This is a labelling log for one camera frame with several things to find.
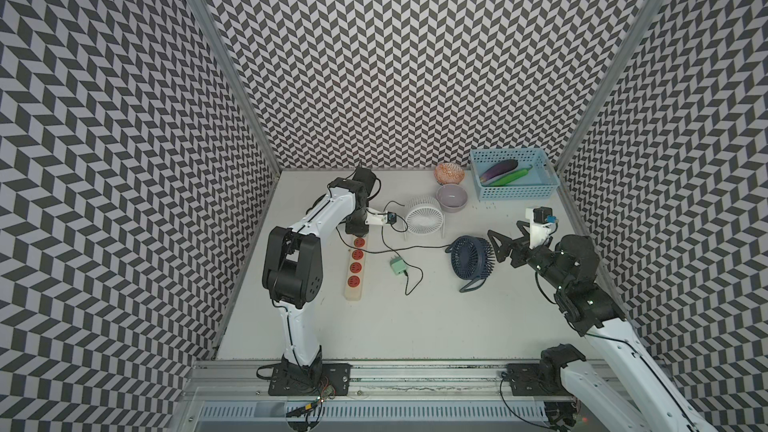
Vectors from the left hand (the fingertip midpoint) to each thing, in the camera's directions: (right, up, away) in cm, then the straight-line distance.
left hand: (354, 221), depth 93 cm
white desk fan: (+22, +2, +2) cm, 23 cm away
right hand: (+41, -1, -19) cm, 45 cm away
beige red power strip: (+1, -15, -5) cm, 16 cm away
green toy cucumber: (+56, +15, +18) cm, 61 cm away
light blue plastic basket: (+69, +14, +19) cm, 73 cm away
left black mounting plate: (-1, -37, -21) cm, 43 cm away
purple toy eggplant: (+53, +18, +19) cm, 59 cm away
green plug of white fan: (+14, -13, -3) cm, 19 cm away
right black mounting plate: (+47, -37, -21) cm, 63 cm away
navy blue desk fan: (+35, -10, -9) cm, 38 cm away
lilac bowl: (+34, +7, +14) cm, 37 cm away
